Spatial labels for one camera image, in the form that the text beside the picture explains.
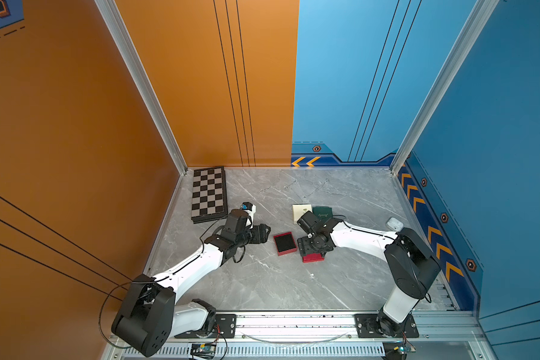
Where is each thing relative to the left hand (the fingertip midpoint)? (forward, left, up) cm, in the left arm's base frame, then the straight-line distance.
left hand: (264, 225), depth 87 cm
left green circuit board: (-39, +18, -13) cm, 45 cm away
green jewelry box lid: (+11, -26, -8) cm, 29 cm away
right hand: (-5, -18, -9) cm, 21 cm away
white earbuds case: (+6, -56, -9) cm, 57 cm away
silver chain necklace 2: (+29, -9, -10) cm, 32 cm away
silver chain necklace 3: (+28, -25, -11) cm, 38 cm away
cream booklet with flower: (+12, -14, -7) cm, 20 cm away
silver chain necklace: (+26, +3, -11) cm, 29 cm away
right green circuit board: (-38, -43, -10) cm, 59 cm away
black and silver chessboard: (+21, +28, -7) cm, 35 cm away
